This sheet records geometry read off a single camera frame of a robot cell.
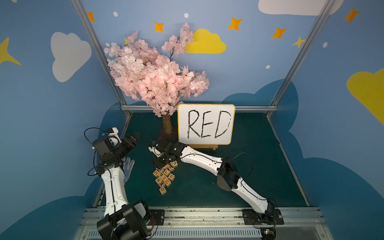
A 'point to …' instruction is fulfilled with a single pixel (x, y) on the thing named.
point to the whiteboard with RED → (206, 124)
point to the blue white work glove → (128, 165)
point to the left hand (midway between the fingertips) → (136, 135)
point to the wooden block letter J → (174, 164)
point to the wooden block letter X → (161, 184)
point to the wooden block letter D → (162, 190)
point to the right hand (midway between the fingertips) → (157, 161)
